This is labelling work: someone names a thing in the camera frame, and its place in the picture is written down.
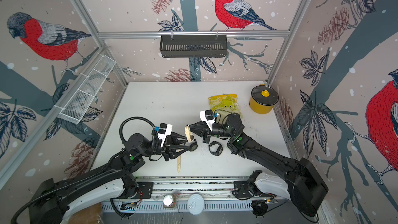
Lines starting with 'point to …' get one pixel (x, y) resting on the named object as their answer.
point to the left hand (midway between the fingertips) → (189, 144)
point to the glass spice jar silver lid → (169, 200)
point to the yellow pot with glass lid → (263, 98)
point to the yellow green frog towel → (223, 105)
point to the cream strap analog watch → (190, 137)
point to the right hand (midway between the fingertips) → (190, 126)
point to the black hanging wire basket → (193, 45)
